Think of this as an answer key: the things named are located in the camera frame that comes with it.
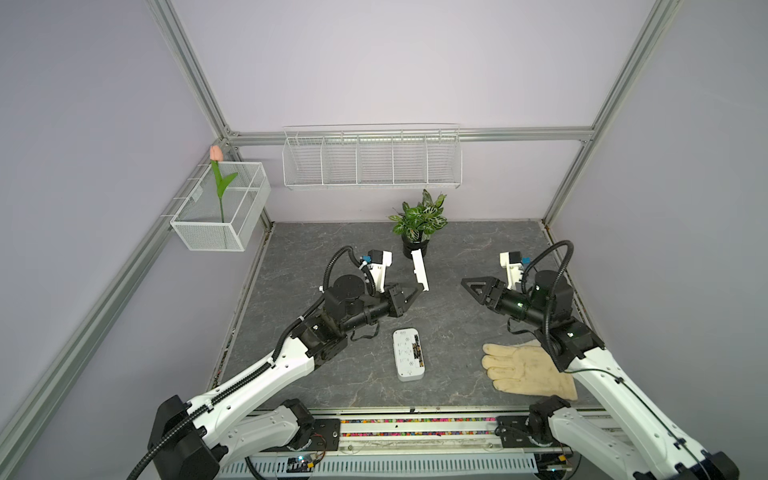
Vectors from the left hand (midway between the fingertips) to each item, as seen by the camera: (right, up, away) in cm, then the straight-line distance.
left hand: (425, 291), depth 66 cm
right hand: (+10, +1, +6) cm, 12 cm away
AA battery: (0, -20, +18) cm, 27 cm away
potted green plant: (0, +17, +23) cm, 28 cm away
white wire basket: (-55, +19, +15) cm, 60 cm away
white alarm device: (-3, -23, +15) cm, 28 cm away
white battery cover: (-1, +5, +2) cm, 5 cm away
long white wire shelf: (-14, +41, +34) cm, 55 cm away
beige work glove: (+30, -24, +17) cm, 42 cm away
